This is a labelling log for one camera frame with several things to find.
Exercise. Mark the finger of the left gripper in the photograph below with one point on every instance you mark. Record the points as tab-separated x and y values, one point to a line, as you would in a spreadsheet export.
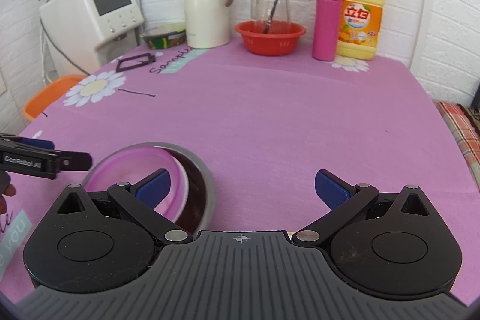
73	161
31	142

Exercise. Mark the yellow dish soap bottle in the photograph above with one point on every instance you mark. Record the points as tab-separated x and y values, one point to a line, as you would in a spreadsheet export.
359	29

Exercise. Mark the green instant noodle bowl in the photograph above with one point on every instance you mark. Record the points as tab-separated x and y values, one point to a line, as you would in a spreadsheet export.
165	36

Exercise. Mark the orange plastic stool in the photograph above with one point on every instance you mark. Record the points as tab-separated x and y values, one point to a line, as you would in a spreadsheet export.
48	95

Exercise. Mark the stainless steel bowl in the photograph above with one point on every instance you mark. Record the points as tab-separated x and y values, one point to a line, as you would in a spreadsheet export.
201	201

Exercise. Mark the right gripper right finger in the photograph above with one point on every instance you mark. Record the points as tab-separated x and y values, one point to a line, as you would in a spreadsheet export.
345	201

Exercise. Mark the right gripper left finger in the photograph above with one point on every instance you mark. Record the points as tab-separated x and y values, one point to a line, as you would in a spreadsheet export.
139	201

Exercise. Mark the red plastic basin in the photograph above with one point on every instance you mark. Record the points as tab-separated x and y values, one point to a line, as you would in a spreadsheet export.
282	39

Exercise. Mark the plaid cloth side table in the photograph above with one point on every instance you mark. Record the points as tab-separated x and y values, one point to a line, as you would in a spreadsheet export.
463	123

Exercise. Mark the glass pitcher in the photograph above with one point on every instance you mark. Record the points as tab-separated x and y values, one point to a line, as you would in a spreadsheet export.
260	10

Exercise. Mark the purple plastic bowl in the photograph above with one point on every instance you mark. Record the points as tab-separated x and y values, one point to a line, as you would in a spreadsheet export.
135	163

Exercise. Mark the pink floral tablecloth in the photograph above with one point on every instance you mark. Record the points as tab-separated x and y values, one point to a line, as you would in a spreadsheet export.
265	126

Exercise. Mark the white countertop appliance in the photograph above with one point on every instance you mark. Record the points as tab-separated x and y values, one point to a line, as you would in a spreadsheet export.
84	35

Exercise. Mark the cream thermos jug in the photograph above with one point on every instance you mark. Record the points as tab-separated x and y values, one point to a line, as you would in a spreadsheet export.
207	23

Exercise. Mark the pink thermos bottle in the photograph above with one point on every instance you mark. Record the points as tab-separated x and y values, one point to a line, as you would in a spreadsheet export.
326	28

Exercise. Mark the person's left hand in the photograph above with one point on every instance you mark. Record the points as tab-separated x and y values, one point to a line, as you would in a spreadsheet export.
9	192

